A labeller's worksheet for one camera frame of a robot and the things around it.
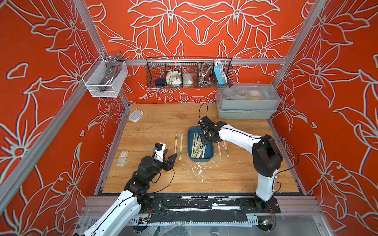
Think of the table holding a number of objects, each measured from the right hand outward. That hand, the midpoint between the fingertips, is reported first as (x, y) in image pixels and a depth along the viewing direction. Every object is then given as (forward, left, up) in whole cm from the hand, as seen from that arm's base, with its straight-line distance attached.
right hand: (215, 135), depth 80 cm
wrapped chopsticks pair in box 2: (+1, +8, -17) cm, 19 cm away
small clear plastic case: (-8, +56, -16) cm, 59 cm away
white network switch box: (+27, +57, -15) cm, 65 cm away
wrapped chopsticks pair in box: (+9, +11, -16) cm, 21 cm away
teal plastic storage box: (0, +1, -16) cm, 16 cm away
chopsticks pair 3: (+4, +20, -17) cm, 27 cm away
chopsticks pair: (-1, -5, -17) cm, 18 cm away
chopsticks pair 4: (+3, +24, -17) cm, 29 cm away
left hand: (-2, +25, -6) cm, 26 cm away
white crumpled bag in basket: (+33, +25, +15) cm, 44 cm away
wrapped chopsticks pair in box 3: (-1, +6, -17) cm, 18 cm away
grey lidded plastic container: (+32, -26, -4) cm, 42 cm away
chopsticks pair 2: (-1, -10, -17) cm, 20 cm away
